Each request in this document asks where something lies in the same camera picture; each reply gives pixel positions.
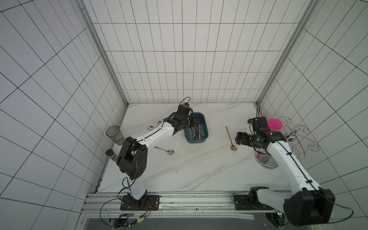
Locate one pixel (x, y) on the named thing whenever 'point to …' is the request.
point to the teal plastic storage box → (199, 133)
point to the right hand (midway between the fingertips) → (237, 138)
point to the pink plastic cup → (275, 124)
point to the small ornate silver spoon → (169, 152)
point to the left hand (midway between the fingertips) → (194, 124)
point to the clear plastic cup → (115, 133)
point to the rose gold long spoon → (233, 147)
